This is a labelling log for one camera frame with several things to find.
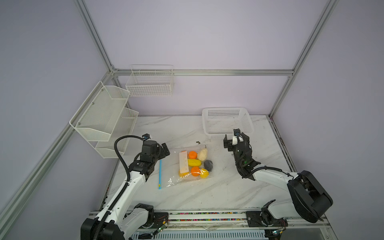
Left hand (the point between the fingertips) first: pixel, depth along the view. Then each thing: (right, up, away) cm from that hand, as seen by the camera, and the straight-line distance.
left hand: (158, 149), depth 82 cm
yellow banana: (+20, -9, +9) cm, 23 cm away
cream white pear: (+25, -4, +10) cm, 27 cm away
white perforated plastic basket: (+39, +17, +33) cm, 54 cm away
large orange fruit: (+20, -13, +6) cm, 25 cm away
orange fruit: (+19, -5, +12) cm, 23 cm away
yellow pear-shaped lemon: (+26, -15, +2) cm, 30 cm away
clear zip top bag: (+14, -10, +4) cm, 18 cm away
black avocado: (+28, -10, +4) cm, 30 cm away
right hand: (+43, +9, +3) cm, 44 cm away
